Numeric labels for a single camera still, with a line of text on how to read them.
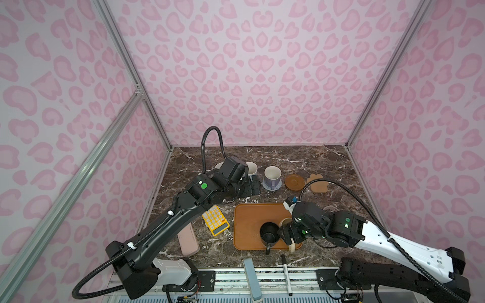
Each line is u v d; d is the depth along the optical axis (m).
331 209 0.93
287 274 0.74
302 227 0.54
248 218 0.91
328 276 0.74
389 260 0.45
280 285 0.73
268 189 0.98
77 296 0.36
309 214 0.50
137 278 0.36
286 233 0.62
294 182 1.03
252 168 0.98
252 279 0.72
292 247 0.75
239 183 0.53
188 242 0.82
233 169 0.49
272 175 1.02
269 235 0.82
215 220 0.88
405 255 0.41
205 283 0.73
